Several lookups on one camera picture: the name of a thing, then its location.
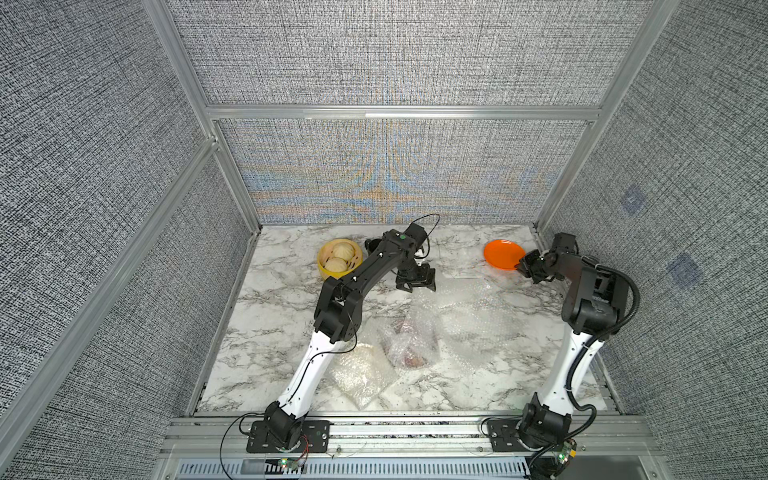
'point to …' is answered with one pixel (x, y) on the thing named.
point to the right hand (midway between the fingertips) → (517, 254)
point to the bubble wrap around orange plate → (476, 317)
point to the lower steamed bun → (335, 264)
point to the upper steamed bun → (344, 250)
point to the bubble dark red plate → (409, 341)
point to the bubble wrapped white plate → (363, 374)
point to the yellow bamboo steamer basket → (326, 252)
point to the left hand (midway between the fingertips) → (432, 286)
